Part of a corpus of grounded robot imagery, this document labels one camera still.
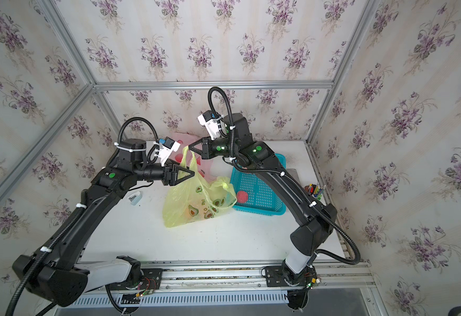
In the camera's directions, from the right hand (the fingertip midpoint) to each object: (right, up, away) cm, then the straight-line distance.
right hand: (194, 147), depth 64 cm
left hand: (-1, -8, +3) cm, 9 cm away
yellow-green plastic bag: (-1, -20, +10) cm, 23 cm away
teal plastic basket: (+28, -24, +31) cm, 48 cm away
